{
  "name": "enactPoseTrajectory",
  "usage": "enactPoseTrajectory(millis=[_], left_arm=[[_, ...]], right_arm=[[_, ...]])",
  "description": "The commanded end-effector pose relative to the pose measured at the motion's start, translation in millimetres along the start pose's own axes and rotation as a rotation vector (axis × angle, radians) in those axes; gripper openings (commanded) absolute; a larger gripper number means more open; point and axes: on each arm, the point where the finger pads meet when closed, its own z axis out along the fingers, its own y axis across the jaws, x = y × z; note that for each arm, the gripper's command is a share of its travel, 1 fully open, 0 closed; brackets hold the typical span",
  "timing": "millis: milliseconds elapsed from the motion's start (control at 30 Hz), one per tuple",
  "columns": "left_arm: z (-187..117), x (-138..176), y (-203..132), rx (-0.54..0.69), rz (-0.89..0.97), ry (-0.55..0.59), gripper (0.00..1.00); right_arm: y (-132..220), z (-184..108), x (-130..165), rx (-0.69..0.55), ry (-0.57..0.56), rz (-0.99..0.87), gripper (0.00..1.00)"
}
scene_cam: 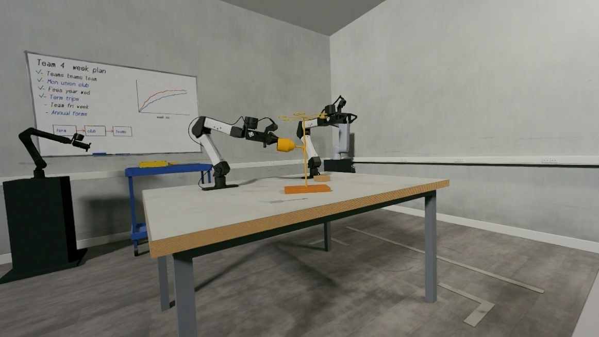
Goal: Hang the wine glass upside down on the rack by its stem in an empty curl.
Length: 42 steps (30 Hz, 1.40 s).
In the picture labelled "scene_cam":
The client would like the amber wine glass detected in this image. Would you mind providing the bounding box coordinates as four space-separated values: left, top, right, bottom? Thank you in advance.
277 138 304 154

